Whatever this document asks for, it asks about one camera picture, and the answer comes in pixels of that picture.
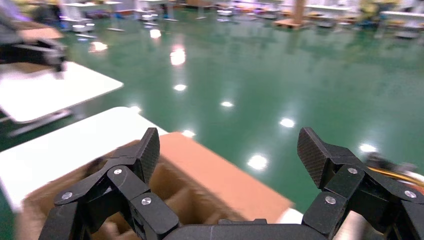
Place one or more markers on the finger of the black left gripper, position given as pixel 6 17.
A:
pixel 39 56

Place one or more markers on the brown cardboard box with dividers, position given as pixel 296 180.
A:
pixel 215 175

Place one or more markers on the brown wooden pallet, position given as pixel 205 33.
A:
pixel 293 21

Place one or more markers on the white table with legs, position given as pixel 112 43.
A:
pixel 49 89

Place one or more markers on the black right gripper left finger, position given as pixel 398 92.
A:
pixel 126 179

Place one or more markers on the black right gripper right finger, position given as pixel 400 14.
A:
pixel 344 185

